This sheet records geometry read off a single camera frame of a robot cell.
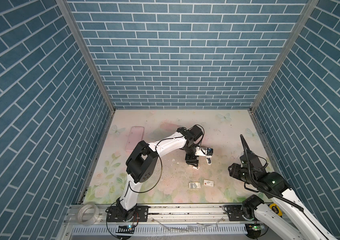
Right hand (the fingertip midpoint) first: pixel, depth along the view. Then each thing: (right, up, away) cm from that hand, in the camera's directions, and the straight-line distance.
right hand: (229, 167), depth 77 cm
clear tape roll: (-67, -23, -4) cm, 71 cm away
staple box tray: (-17, -12, +6) cm, 22 cm away
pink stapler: (-16, -3, +12) cm, 20 cm away
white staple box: (-10, -10, +6) cm, 15 cm away
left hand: (-15, +2, +10) cm, 19 cm away
